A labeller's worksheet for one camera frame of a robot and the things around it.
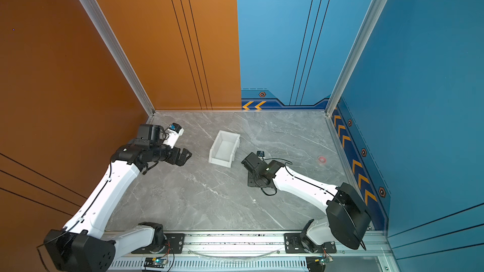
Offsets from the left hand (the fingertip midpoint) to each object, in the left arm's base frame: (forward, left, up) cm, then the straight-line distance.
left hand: (181, 148), depth 79 cm
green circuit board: (-38, +6, -21) cm, 44 cm away
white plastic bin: (+10, -15, -18) cm, 25 cm away
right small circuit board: (-36, -58, -18) cm, 71 cm away
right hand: (-8, -30, -13) cm, 34 cm away
